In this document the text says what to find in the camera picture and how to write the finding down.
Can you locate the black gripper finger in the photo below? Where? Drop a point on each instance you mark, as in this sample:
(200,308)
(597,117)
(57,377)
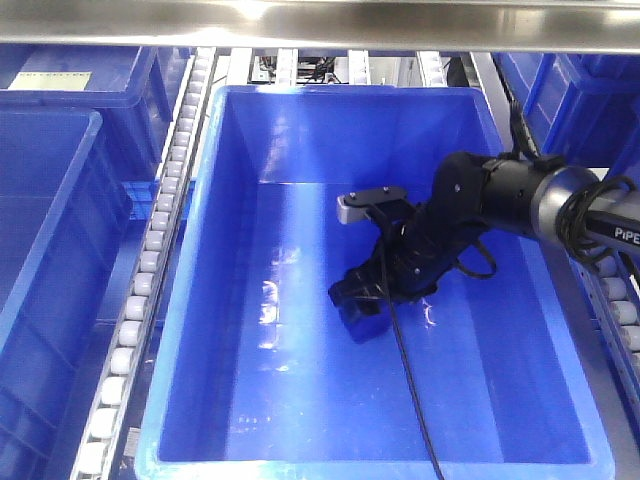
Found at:
(415,299)
(364,306)

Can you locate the steel roller rack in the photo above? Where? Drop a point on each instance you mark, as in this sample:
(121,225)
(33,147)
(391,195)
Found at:
(320,25)

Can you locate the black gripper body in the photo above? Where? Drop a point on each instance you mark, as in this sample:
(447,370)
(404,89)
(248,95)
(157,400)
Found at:
(425,250)

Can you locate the pale paper label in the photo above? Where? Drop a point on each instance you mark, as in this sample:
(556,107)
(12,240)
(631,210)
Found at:
(50,81)

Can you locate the blue slant-cornered plastic box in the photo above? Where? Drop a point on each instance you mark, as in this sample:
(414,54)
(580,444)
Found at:
(367,327)

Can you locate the blue bin with paper label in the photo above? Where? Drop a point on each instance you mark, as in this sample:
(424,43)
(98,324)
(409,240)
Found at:
(130,125)

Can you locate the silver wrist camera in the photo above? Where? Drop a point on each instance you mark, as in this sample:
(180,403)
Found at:
(350,210)

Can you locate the large blue plastic bin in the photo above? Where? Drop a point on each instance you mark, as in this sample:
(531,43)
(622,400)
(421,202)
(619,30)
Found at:
(300,400)

